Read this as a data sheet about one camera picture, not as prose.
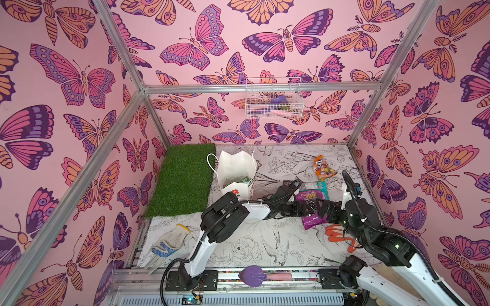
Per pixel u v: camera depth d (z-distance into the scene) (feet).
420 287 1.42
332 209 1.98
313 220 2.79
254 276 2.43
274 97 3.11
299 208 2.62
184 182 3.38
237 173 3.10
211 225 1.76
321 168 3.37
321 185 3.20
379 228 1.64
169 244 2.67
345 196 2.04
